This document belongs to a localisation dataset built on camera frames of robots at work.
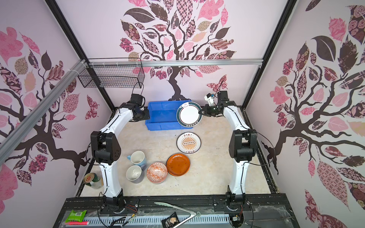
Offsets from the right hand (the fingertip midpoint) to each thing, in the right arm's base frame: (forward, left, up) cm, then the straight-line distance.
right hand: (200, 110), depth 92 cm
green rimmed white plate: (-1, +9, -3) cm, 9 cm away
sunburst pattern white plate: (-13, +8, -19) cm, 24 cm away
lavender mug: (-35, +41, -17) cm, 56 cm away
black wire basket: (+22, +58, +15) cm, 64 cm away
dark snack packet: (-58, +18, -18) cm, 64 cm away
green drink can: (-41, +59, -8) cm, 73 cm away
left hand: (0, +38, -6) cm, 38 cm away
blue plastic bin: (+14, +29, -20) cm, 38 cm away
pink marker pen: (-59, +64, -17) cm, 89 cm away
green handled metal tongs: (-56, +7, -17) cm, 59 cm away
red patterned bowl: (-35, +28, -15) cm, 47 cm away
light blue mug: (-26, +41, -15) cm, 50 cm away
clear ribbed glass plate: (-29, +15, -19) cm, 38 cm away
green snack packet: (-56, +66, -17) cm, 88 cm away
